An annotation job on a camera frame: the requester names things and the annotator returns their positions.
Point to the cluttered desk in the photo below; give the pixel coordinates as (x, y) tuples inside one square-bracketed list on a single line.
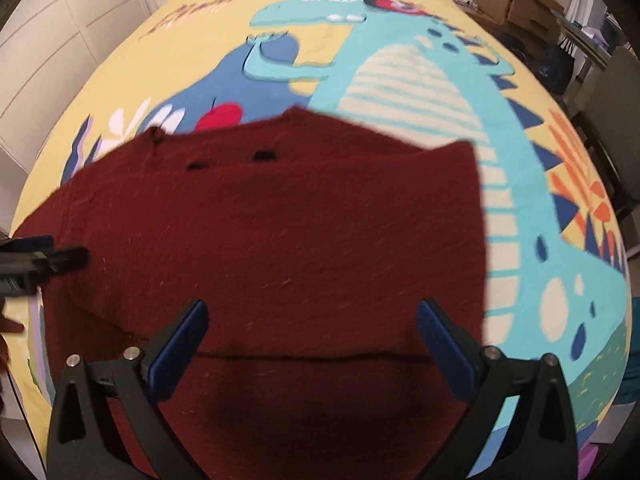
[(592, 30)]

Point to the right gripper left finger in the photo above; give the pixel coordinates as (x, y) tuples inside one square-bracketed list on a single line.
[(84, 442)]

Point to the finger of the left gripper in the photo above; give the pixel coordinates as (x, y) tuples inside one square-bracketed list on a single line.
[(26, 245), (22, 273)]

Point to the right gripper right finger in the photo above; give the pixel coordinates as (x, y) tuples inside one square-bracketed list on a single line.
[(540, 442)]

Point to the dark blue bag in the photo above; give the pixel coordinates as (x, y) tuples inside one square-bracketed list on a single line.
[(554, 69)]

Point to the grey chair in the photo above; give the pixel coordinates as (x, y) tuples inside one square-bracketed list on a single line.
[(610, 121)]

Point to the white wardrobe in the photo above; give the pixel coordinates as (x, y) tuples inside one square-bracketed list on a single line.
[(49, 49)]

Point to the dark red knitted sweater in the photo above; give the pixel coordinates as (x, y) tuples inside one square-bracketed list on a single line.
[(311, 241)]

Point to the wooden drawer cabinet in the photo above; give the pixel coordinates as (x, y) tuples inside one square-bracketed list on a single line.
[(534, 16)]

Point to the yellow dinosaur print bedsheet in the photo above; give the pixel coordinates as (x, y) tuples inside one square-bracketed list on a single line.
[(419, 71)]

